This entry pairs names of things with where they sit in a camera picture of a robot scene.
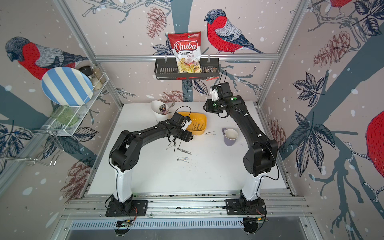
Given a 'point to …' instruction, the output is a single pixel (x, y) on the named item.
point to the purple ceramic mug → (230, 136)
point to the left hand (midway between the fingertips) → (191, 133)
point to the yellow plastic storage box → (198, 124)
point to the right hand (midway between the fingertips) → (203, 106)
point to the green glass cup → (65, 115)
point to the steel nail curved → (209, 132)
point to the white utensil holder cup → (161, 111)
